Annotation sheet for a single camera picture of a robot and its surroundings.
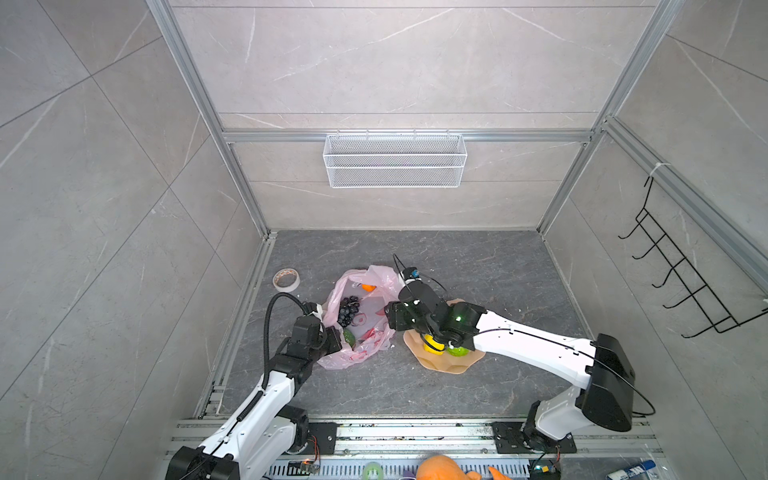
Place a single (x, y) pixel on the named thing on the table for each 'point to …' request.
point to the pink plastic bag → (369, 324)
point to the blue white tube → (624, 473)
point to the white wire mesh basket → (392, 161)
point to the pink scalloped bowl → (445, 362)
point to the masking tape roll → (282, 271)
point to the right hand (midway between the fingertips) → (392, 307)
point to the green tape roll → (370, 466)
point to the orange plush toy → (439, 467)
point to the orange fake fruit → (368, 287)
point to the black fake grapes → (348, 307)
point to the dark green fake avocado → (349, 338)
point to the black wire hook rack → (719, 320)
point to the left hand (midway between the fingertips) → (338, 325)
